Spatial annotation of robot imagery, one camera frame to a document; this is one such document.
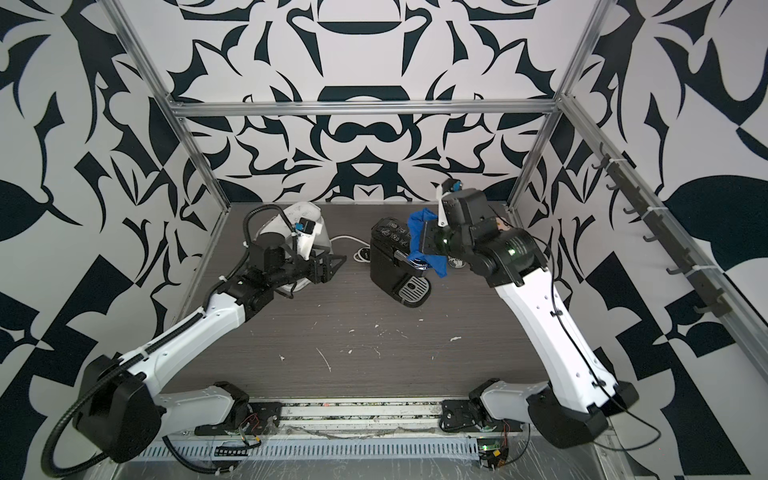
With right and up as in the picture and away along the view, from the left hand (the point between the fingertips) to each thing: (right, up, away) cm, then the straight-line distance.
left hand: (334, 247), depth 78 cm
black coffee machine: (+15, -8, +15) cm, 23 cm away
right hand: (+21, +5, -12) cm, 25 cm away
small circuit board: (+38, -48, -7) cm, 62 cm away
